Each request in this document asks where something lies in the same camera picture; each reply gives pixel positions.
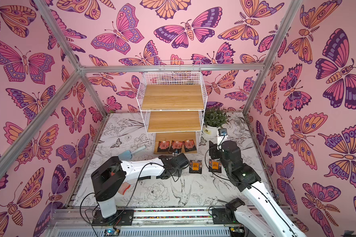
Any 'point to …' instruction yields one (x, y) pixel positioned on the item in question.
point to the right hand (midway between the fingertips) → (213, 141)
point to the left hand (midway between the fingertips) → (179, 170)
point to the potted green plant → (215, 117)
